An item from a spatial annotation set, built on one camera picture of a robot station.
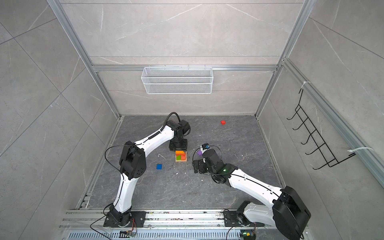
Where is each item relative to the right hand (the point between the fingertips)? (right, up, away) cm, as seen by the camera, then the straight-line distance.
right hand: (199, 160), depth 84 cm
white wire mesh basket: (-14, +52, +17) cm, 56 cm away
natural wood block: (-11, -2, +9) cm, 15 cm away
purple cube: (+1, +2, +14) cm, 15 cm away
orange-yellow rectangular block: (-12, +4, +6) cm, 14 cm away
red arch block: (-10, 0, +11) cm, 15 cm away
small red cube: (+20, +23, +31) cm, 43 cm away
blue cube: (-25, -6, +9) cm, 27 cm away
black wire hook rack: (+53, +20, -11) cm, 58 cm away
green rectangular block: (-13, -1, +10) cm, 16 cm away
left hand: (-10, +6, +9) cm, 15 cm away
